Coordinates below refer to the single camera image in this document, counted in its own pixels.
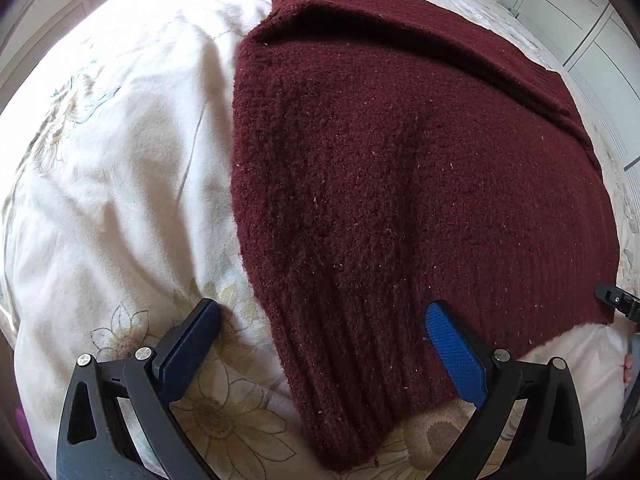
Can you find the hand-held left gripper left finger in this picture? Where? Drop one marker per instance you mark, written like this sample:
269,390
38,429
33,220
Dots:
192,340

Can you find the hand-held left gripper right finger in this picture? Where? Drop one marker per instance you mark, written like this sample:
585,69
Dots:
455,345

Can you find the person's right hand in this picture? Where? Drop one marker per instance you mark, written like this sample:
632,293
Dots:
626,370

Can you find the dark red knit sweater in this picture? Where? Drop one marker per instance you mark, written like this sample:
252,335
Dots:
375,185

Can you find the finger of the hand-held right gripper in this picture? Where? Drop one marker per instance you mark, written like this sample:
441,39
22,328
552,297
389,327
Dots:
619,301

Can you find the white floral duvet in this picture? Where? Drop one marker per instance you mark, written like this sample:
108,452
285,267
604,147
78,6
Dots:
125,160

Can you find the white wardrobe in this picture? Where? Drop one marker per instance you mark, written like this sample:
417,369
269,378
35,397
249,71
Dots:
575,10

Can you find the purple object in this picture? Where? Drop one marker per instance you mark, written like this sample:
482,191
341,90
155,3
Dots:
21,420

